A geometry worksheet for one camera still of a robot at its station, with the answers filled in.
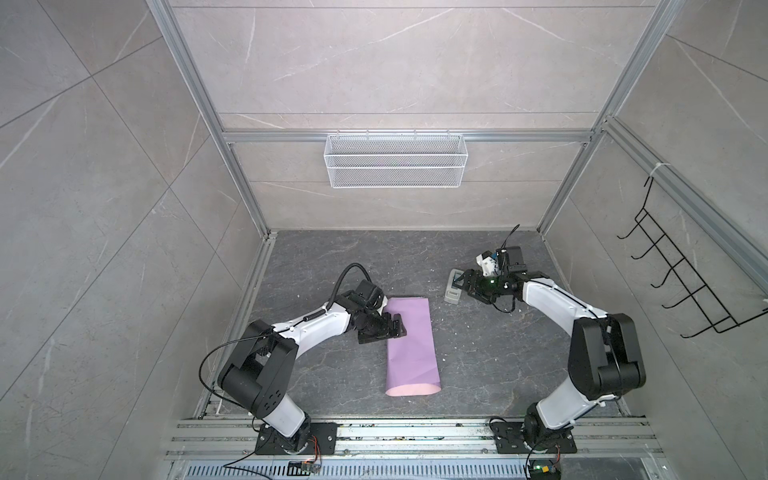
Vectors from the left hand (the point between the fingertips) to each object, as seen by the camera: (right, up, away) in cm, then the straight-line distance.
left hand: (394, 329), depth 87 cm
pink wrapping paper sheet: (+4, -6, -8) cm, 11 cm away
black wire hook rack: (+66, +15, -23) cm, 71 cm away
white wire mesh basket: (0, +55, +14) cm, 56 cm away
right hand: (+21, +13, +5) cm, 25 cm away
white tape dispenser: (+18, +12, +2) cm, 22 cm away
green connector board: (+36, -29, -17) cm, 49 cm away
